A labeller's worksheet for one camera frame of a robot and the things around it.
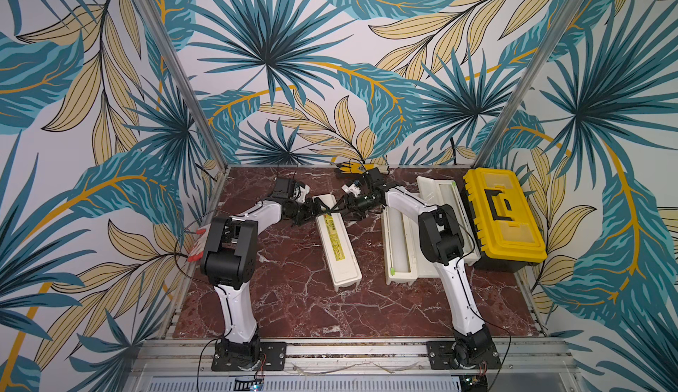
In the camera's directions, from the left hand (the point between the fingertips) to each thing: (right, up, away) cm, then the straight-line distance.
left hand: (321, 215), depth 96 cm
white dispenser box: (+6, -9, -9) cm, 14 cm away
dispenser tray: (+27, -10, -7) cm, 30 cm away
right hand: (+5, 0, +1) cm, 6 cm away
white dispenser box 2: (+32, -15, -12) cm, 37 cm away
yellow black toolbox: (+57, -3, -16) cm, 60 cm away
